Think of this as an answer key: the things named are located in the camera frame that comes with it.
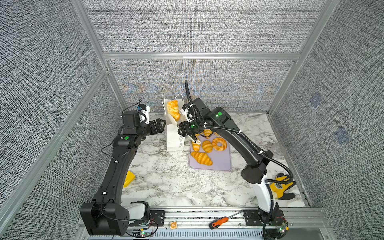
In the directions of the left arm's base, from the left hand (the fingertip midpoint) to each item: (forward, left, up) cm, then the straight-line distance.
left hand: (159, 122), depth 77 cm
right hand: (-4, -12, -1) cm, 12 cm away
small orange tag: (-41, -6, -28) cm, 50 cm away
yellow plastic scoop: (-17, +20, -28) cm, 39 cm away
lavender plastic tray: (-8, -35, -29) cm, 46 cm away
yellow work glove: (-29, -61, -25) cm, 73 cm away
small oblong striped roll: (+1, -20, -26) cm, 33 cm away
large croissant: (-9, -23, -24) cm, 34 cm away
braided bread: (+5, -7, +5) cm, 10 cm away
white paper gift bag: (0, -6, -18) cm, 19 cm away
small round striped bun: (0, -27, -25) cm, 36 cm away
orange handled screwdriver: (-41, -27, -26) cm, 56 cm away
